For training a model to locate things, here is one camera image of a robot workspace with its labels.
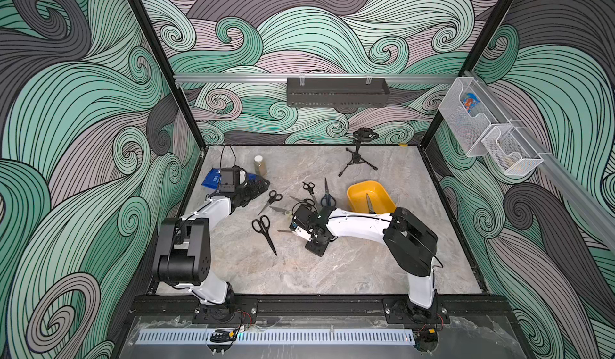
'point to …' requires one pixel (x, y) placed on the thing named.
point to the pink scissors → (286, 231)
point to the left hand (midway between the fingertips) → (262, 184)
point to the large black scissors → (262, 226)
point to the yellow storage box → (379, 198)
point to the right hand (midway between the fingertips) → (320, 243)
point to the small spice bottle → (260, 165)
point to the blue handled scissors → (327, 199)
